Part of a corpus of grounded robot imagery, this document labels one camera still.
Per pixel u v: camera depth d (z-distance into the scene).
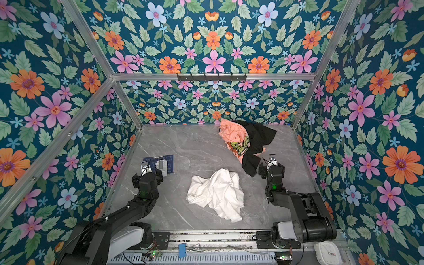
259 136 1.07
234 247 0.72
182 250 0.72
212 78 0.93
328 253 0.68
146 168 0.72
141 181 0.65
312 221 0.44
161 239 0.74
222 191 0.80
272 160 0.77
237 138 1.04
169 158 1.02
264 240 0.74
